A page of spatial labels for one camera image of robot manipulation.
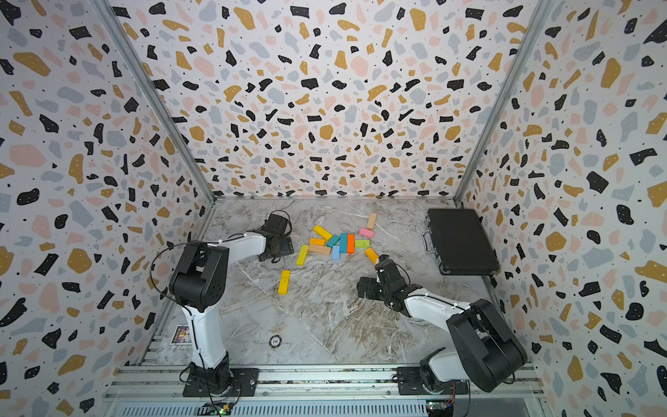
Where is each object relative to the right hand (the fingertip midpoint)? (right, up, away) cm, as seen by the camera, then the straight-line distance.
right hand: (368, 286), depth 91 cm
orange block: (-6, +14, +15) cm, 21 cm away
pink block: (+2, +18, +19) cm, 26 cm away
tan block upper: (+3, +22, +22) cm, 31 cm away
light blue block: (-12, +10, +11) cm, 19 cm away
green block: (-1, +14, +14) cm, 20 cm away
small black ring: (-28, -15, -10) cm, 34 cm away
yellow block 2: (-18, +18, +19) cm, 32 cm away
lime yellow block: (-25, +10, +9) cm, 28 cm away
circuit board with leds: (-41, -28, -21) cm, 53 cm away
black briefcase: (+36, +15, +10) cm, 41 cm away
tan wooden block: (-18, +12, +12) cm, 24 cm away
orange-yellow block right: (+3, +9, +11) cm, 14 cm away
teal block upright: (-9, +15, +15) cm, 23 cm away
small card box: (-59, -13, -10) cm, 61 cm away
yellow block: (-30, +1, +3) cm, 30 cm away
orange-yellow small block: (-19, +15, +15) cm, 29 cm away
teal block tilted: (-13, +15, +15) cm, 25 cm away
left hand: (-33, +12, +12) cm, 37 cm away
